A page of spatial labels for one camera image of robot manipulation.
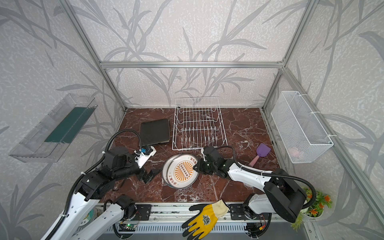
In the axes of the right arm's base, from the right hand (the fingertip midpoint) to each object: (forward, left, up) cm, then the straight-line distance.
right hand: (192, 163), depth 82 cm
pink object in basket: (+1, -51, +13) cm, 52 cm away
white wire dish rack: (+33, -3, -7) cm, 34 cm away
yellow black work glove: (-28, -4, -6) cm, 29 cm away
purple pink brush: (+12, -45, -9) cm, 47 cm away
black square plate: (+27, +29, -8) cm, 40 cm away
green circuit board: (-28, +29, -8) cm, 41 cm away
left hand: (-3, +15, +15) cm, 21 cm away
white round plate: (0, +17, -6) cm, 18 cm away
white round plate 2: (-4, +7, -4) cm, 9 cm away
